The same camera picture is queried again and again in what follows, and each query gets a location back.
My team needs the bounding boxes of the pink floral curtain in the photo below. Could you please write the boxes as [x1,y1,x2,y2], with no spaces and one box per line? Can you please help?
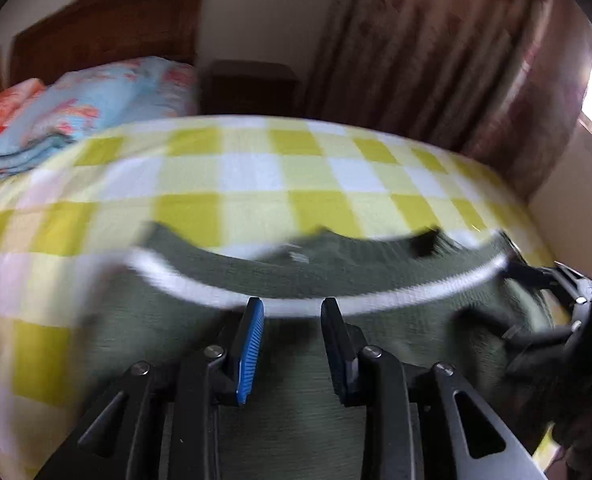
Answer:
[301,0,592,202]

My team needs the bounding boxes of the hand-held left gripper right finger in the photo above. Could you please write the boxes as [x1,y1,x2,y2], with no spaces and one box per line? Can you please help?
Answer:
[320,296,549,480]

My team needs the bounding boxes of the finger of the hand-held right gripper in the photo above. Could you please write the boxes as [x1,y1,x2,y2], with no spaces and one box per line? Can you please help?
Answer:
[456,305,584,348]
[503,255,592,307]

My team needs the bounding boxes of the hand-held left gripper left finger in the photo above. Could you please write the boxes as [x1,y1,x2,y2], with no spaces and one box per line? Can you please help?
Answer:
[36,296,266,480]

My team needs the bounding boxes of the yellow checked bed sheet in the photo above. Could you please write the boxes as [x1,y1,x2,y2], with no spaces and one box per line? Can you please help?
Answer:
[0,115,569,480]

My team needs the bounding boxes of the dark wooden nightstand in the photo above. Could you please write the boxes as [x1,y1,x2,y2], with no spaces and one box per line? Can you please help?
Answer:
[202,59,303,120]

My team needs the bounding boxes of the large wooden headboard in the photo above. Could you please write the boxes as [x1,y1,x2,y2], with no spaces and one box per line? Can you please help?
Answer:
[8,0,208,87]

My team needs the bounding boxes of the blue floral folded quilt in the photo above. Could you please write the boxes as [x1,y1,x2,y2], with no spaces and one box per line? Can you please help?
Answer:
[0,56,200,177]

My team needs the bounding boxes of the pink floral folded quilt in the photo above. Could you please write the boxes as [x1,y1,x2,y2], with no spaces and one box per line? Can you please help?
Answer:
[0,78,46,192]

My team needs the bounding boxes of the green knit sweater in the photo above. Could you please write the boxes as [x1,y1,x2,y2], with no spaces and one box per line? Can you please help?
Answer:
[83,222,584,480]

